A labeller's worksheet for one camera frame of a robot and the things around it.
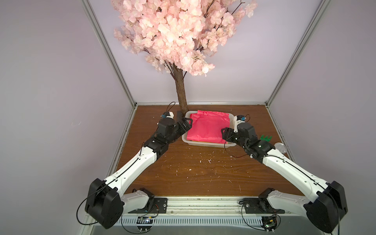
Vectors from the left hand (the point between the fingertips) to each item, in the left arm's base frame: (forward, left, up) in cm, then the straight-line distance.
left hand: (190, 123), depth 77 cm
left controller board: (-41, +23, -28) cm, 54 cm away
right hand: (0, -19, -3) cm, 20 cm away
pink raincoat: (+7, -10, -13) cm, 18 cm away
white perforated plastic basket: (-1, -12, -21) cm, 24 cm away
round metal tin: (-3, -56, -19) cm, 59 cm away
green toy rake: (+6, -51, -23) cm, 57 cm away
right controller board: (-41, -40, -28) cm, 63 cm away
